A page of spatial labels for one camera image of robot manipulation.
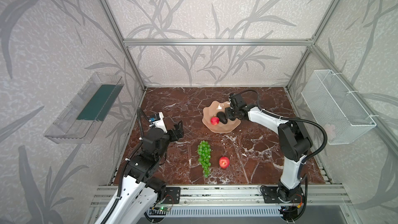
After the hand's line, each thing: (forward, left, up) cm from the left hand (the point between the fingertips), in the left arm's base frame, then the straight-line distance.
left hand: (178, 118), depth 72 cm
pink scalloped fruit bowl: (+20, -16, -23) cm, 34 cm away
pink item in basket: (-4, -72, -2) cm, 72 cm away
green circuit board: (-34, +7, -25) cm, 42 cm away
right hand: (+19, -28, -17) cm, 38 cm away
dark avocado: (+15, -23, -21) cm, 35 cm away
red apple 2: (-14, -23, -21) cm, 34 cm away
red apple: (+12, -18, -21) cm, 30 cm away
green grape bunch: (-10, -12, -21) cm, 26 cm away
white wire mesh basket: (0, -68, +11) cm, 68 cm away
